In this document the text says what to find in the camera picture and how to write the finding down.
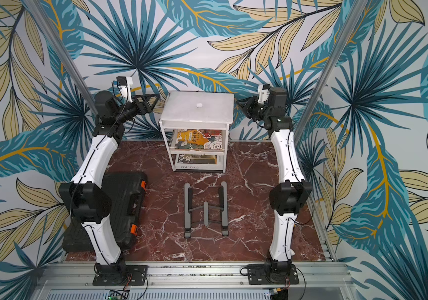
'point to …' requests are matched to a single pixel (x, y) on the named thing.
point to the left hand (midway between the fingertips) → (155, 95)
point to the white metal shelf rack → (167, 126)
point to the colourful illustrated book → (196, 139)
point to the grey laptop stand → (206, 204)
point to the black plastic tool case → (127, 191)
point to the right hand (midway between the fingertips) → (216, 105)
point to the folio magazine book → (199, 161)
